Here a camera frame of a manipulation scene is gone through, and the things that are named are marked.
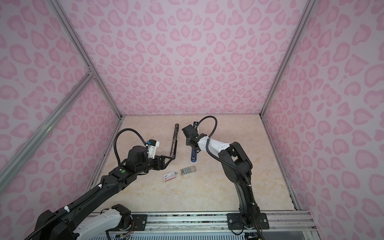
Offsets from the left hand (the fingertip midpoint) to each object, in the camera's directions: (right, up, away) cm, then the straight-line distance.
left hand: (169, 156), depth 79 cm
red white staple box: (-2, -13, +9) cm, 16 cm away
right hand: (+12, +9, +20) cm, 25 cm away
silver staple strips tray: (+9, -11, +12) cm, 19 cm away
